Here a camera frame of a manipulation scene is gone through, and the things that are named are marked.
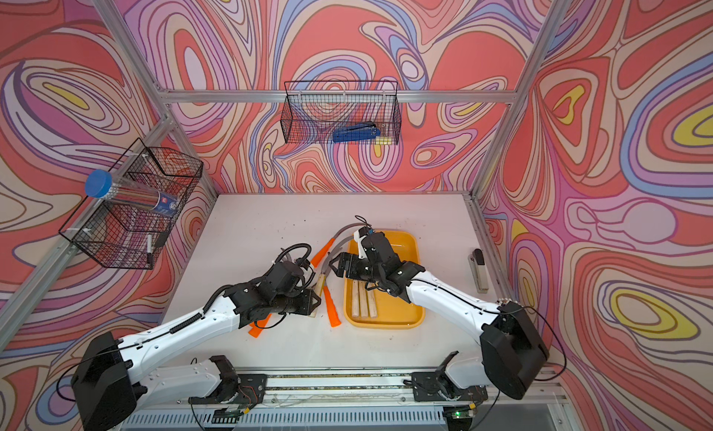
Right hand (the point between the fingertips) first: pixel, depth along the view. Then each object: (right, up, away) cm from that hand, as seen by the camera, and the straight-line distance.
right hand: (340, 273), depth 80 cm
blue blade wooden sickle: (+10, -11, +7) cm, 16 cm away
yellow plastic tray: (+16, -13, +6) cm, 22 cm away
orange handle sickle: (-2, -15, +5) cm, 16 cm away
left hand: (-5, -8, -2) cm, 10 cm away
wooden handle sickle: (+4, -10, +8) cm, 13 cm away
